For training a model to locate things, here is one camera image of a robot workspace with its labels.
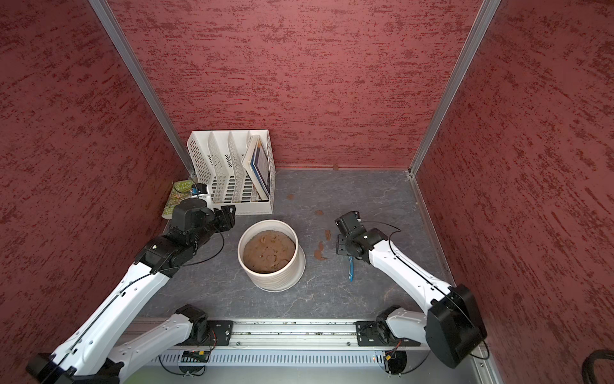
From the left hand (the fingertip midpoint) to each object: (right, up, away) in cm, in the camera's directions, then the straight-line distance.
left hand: (226, 213), depth 73 cm
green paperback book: (-34, +7, +34) cm, 49 cm away
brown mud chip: (+30, -3, +33) cm, 45 cm away
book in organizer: (+5, +18, +18) cm, 26 cm away
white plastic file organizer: (-10, +19, +40) cm, 45 cm away
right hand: (+40, -14, +10) cm, 43 cm away
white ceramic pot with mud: (+13, -15, +6) cm, 21 cm away
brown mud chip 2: (+34, -11, +24) cm, 43 cm away
